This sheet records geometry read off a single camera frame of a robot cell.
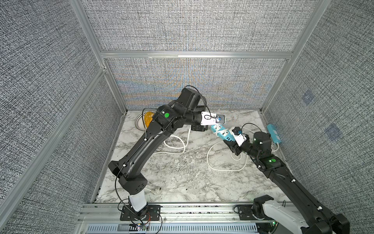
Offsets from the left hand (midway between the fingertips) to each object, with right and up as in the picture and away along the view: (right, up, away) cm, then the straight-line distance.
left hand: (213, 114), depth 63 cm
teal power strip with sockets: (+7, -9, +13) cm, 17 cm away
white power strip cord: (-13, -16, +15) cm, 26 cm away
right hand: (+11, -9, +13) cm, 19 cm away
